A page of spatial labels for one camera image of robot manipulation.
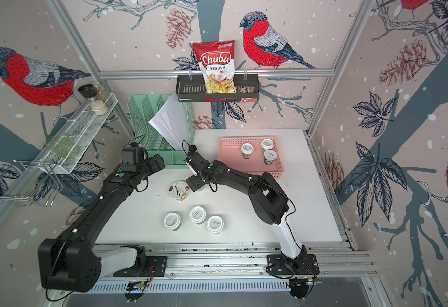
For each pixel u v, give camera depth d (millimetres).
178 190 899
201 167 710
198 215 808
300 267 647
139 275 707
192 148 1010
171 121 952
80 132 790
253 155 1055
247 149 1037
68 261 391
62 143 686
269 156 1009
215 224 780
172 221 796
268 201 519
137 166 624
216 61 799
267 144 1070
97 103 836
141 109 1104
